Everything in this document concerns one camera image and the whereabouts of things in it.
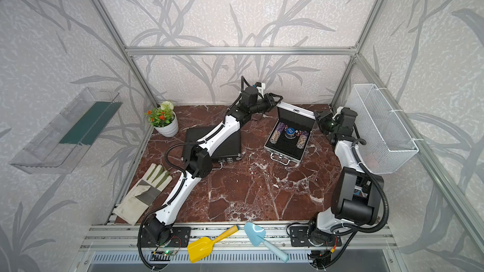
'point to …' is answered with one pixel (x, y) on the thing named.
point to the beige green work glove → (140, 196)
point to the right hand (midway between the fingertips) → (313, 112)
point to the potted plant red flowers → (164, 119)
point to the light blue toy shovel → (256, 233)
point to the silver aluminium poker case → (285, 150)
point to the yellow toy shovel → (203, 248)
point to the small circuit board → (168, 252)
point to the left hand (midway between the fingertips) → (283, 100)
